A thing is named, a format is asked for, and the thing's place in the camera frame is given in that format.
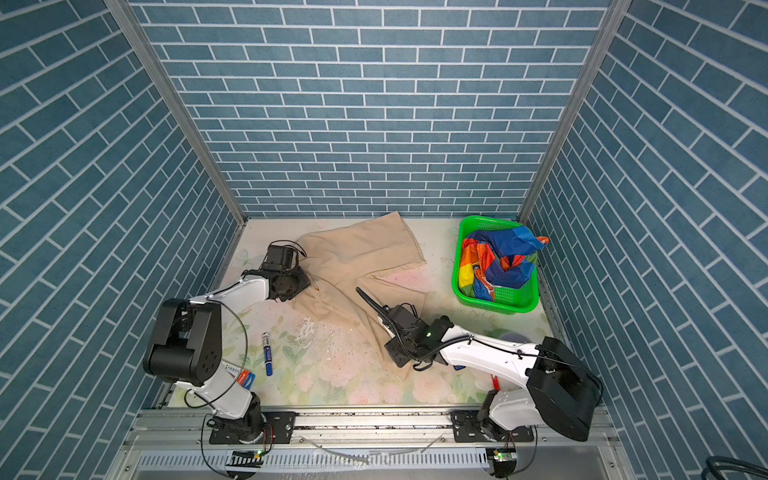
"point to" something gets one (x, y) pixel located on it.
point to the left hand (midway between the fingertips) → (308, 280)
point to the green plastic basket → (517, 299)
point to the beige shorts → (347, 257)
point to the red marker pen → (495, 382)
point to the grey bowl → (514, 336)
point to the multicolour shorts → (497, 258)
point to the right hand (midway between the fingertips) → (390, 344)
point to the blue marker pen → (267, 354)
